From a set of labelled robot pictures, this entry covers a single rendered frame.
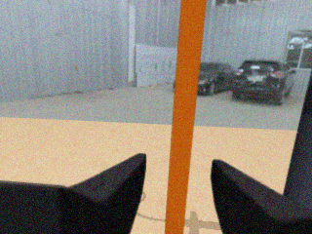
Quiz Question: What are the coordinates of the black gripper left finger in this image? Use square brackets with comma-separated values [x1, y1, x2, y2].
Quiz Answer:
[0, 153, 146, 234]

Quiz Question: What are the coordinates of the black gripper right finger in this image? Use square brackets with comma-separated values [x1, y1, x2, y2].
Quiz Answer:
[211, 159, 312, 234]

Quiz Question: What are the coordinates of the orange handle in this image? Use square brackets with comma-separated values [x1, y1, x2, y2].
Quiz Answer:
[165, 0, 207, 234]

